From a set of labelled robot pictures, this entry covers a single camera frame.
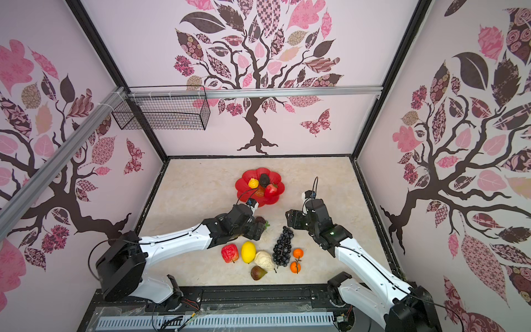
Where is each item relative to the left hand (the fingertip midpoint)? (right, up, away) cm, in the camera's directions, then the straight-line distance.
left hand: (256, 228), depth 84 cm
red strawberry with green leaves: (+6, +15, +16) cm, 23 cm away
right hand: (+15, +7, -3) cm, 17 cm away
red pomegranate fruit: (-10, -9, -5) cm, 14 cm away
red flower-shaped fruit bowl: (-8, +13, +23) cm, 27 cm away
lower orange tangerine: (+16, -14, -5) cm, 22 cm away
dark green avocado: (+3, +20, +21) cm, 29 cm away
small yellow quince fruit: (-3, +18, +20) cm, 27 cm away
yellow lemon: (-3, -9, -3) cm, 10 cm away
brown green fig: (+1, -15, -7) cm, 17 cm away
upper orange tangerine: (+18, -10, -1) cm, 20 cm away
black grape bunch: (+11, -9, -1) cm, 14 cm away
